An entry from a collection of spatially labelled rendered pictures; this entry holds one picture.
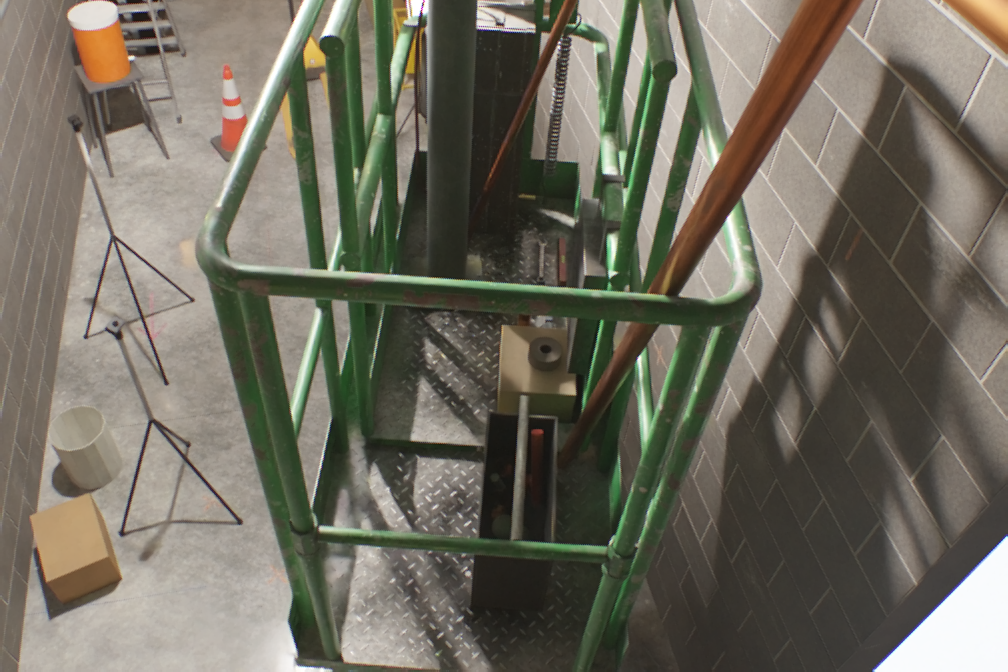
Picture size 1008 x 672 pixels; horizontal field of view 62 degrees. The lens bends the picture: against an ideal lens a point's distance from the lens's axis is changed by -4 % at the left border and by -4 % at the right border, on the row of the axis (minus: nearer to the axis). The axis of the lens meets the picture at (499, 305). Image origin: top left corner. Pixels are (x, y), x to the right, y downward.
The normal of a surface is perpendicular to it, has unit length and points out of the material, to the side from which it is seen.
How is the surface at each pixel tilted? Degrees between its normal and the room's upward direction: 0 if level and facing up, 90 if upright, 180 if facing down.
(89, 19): 0
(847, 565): 89
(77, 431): 90
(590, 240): 0
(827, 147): 90
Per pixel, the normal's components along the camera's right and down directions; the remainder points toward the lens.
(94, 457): 0.67, 0.56
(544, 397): -0.04, 0.72
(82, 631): 0.06, -0.69
